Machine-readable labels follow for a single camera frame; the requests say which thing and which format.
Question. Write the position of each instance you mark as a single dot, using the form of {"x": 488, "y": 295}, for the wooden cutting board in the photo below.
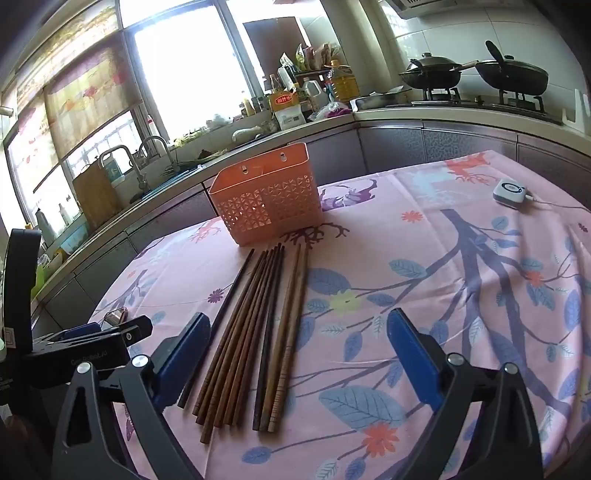
{"x": 97, "y": 196}

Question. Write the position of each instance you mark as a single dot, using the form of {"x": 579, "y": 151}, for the pink plastic utensil basket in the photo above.
{"x": 277, "y": 203}

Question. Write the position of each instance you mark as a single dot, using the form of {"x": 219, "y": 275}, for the purple cloth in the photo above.
{"x": 336, "y": 110}

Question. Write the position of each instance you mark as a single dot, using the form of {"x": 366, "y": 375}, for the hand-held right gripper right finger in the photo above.
{"x": 411, "y": 360}

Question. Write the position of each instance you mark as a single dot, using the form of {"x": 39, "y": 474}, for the green onions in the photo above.
{"x": 196, "y": 161}

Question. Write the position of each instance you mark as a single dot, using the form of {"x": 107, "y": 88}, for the steel sink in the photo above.
{"x": 157, "y": 189}

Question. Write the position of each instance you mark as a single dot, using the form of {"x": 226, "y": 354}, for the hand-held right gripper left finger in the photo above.
{"x": 184, "y": 355}

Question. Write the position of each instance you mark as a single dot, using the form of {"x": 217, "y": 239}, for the green plastic bowl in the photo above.
{"x": 39, "y": 279}

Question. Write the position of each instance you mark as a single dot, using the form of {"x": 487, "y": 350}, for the curved steel faucet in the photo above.
{"x": 167, "y": 147}

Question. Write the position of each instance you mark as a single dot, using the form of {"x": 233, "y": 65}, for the yellow cooking oil bottle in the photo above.
{"x": 344, "y": 83}

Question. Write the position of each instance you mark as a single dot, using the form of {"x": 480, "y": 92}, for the dark brown board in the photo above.
{"x": 272, "y": 41}

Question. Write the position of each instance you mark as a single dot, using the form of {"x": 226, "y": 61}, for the pile of food bags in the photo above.
{"x": 316, "y": 57}

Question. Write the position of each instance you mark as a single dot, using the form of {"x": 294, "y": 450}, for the pink floral tablecloth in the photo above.
{"x": 415, "y": 277}

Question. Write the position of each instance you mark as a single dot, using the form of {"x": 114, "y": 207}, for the black wok with lid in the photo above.
{"x": 512, "y": 76}

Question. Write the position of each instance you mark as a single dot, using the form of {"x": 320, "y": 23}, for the steel tray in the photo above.
{"x": 381, "y": 100}

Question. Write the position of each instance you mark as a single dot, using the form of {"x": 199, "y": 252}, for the printed roller blind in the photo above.
{"x": 92, "y": 101}

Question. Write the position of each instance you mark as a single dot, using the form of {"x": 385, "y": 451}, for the bundle of wooden chopsticks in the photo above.
{"x": 240, "y": 341}

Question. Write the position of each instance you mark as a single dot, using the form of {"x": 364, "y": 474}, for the gas stove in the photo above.
{"x": 461, "y": 106}

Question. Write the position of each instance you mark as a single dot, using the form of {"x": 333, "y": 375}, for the carton with red label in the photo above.
{"x": 288, "y": 113}

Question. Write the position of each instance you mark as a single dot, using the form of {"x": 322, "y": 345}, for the small white round-button device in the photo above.
{"x": 510, "y": 190}

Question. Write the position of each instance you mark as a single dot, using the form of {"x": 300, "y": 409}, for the white plastic jug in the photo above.
{"x": 313, "y": 94}

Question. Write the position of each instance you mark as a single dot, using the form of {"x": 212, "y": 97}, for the blue and white soap bag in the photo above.
{"x": 113, "y": 168}

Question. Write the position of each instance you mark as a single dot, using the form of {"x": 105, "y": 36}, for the white radish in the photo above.
{"x": 247, "y": 133}

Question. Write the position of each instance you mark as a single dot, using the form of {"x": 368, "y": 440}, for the square steel faucet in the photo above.
{"x": 131, "y": 161}

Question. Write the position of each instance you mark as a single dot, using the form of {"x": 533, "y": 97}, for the range hood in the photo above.
{"x": 411, "y": 7}

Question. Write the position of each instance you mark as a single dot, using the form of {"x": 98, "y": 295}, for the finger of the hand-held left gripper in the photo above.
{"x": 111, "y": 344}
{"x": 83, "y": 331}

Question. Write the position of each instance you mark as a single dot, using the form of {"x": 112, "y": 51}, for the white plastic holder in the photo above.
{"x": 577, "y": 115}

